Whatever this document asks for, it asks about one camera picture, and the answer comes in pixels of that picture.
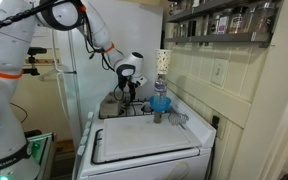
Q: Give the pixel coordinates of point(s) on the dotted paper cup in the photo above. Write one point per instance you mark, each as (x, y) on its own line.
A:
(163, 61)

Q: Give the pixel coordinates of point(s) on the wooden wall rail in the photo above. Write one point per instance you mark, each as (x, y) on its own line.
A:
(47, 61)

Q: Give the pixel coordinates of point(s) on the black stereo camera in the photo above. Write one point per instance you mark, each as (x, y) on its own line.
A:
(37, 51)

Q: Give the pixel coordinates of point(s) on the white stove knob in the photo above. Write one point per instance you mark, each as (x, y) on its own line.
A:
(84, 133)
(87, 124)
(90, 115)
(82, 140)
(80, 150)

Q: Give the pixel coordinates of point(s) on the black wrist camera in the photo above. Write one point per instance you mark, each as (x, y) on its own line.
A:
(121, 81)

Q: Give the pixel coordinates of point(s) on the large glass storage jar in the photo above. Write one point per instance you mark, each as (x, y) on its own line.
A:
(263, 16)

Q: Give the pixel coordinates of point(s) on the wall power outlet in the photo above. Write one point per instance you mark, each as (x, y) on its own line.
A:
(223, 128)

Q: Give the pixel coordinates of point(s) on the clear plastic water bottle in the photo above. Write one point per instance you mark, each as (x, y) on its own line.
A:
(160, 87)

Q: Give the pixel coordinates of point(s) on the cream wall switch plate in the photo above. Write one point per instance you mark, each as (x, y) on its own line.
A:
(219, 71)

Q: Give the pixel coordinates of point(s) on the brown filled glass jar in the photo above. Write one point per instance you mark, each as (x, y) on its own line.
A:
(239, 20)

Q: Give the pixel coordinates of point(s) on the white gas stove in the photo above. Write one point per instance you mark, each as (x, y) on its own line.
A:
(144, 166)

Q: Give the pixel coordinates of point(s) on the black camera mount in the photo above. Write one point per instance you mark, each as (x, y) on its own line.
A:
(33, 65)

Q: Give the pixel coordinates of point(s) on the grey metal robot stand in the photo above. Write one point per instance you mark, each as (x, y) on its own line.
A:
(42, 153)

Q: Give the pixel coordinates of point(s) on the white refrigerator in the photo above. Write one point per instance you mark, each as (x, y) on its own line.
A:
(134, 33)

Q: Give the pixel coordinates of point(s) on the blue plastic bowl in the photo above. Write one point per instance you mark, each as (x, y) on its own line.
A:
(160, 103)

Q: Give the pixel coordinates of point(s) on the white plastic cutting board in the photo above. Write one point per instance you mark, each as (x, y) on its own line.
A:
(147, 136)

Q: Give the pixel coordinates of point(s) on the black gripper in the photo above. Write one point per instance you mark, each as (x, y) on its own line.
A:
(131, 82)

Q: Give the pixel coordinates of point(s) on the steel spice rack shelf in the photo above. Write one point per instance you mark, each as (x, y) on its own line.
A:
(197, 13)
(224, 37)

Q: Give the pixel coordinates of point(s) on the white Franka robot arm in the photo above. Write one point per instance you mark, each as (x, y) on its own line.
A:
(4, 100)

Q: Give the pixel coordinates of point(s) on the wooden block with two holes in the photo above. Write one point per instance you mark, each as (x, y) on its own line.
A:
(110, 106)

